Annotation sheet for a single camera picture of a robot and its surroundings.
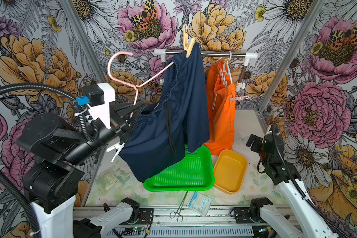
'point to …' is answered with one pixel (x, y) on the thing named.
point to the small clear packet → (107, 180)
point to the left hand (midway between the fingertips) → (144, 109)
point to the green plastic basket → (194, 172)
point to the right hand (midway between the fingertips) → (258, 141)
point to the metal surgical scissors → (180, 217)
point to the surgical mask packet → (200, 204)
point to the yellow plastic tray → (229, 169)
